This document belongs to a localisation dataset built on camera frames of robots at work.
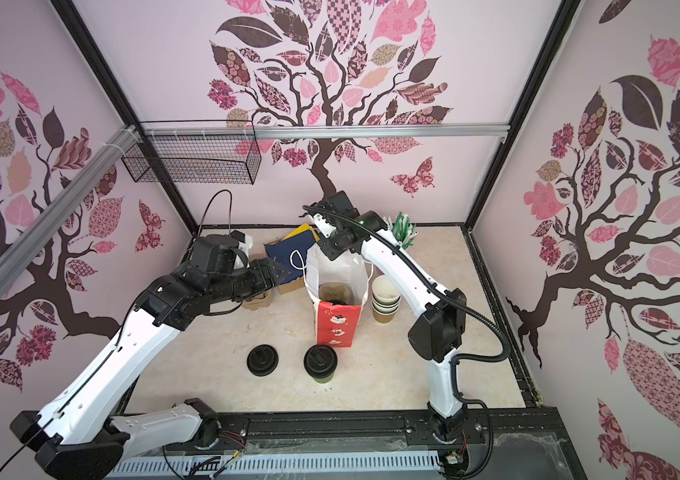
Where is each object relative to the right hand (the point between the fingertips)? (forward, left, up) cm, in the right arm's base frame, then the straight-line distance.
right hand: (332, 236), depth 83 cm
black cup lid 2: (-31, +3, -14) cm, 34 cm away
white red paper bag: (-23, -1, -9) cm, 25 cm away
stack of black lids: (-27, +21, -22) cm, 41 cm away
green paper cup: (-33, +3, -23) cm, 40 cm away
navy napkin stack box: (-11, +9, +6) cm, 16 cm away
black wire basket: (+30, +44, +10) cm, 54 cm away
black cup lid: (-5, -1, -23) cm, 23 cm away
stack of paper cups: (-14, -15, -11) cm, 23 cm away
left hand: (-18, +11, +5) cm, 22 cm away
